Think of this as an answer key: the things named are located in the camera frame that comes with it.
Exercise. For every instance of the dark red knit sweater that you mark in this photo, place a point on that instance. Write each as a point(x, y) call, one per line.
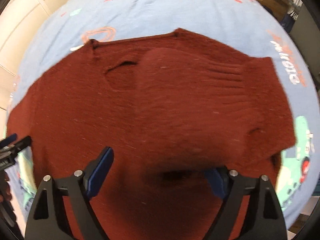
point(171, 106)

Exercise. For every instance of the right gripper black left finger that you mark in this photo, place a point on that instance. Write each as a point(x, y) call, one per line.
point(48, 219)

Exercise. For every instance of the light blue cartoon bed sheet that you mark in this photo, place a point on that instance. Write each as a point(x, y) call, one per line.
point(245, 25)

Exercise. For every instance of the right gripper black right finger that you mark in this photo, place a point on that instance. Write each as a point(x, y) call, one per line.
point(253, 199)

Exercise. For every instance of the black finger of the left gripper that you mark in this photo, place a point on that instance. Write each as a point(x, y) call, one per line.
point(9, 154)
point(8, 140)

